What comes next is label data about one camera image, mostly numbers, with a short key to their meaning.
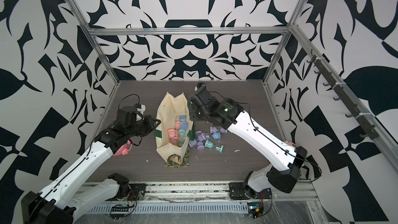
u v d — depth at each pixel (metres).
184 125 0.89
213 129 0.92
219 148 0.86
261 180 0.55
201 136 0.85
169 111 0.89
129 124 0.59
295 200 0.73
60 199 0.40
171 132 0.86
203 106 0.47
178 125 0.94
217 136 0.89
